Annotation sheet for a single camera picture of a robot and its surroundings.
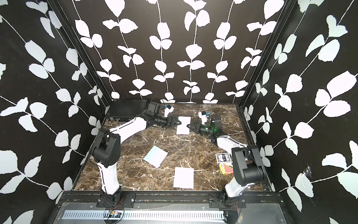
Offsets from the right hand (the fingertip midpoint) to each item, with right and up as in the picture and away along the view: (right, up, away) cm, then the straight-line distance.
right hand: (186, 125), depth 84 cm
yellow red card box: (+25, -27, +1) cm, 37 cm away
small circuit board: (-38, -45, -13) cm, 61 cm away
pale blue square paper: (-20, -22, +7) cm, 30 cm away
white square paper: (-2, -32, -2) cm, 32 cm away
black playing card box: (+24, -22, +4) cm, 33 cm away
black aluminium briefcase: (-51, +10, +30) cm, 60 cm away
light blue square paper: (-3, -3, +2) cm, 4 cm away
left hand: (-5, +2, +3) cm, 6 cm away
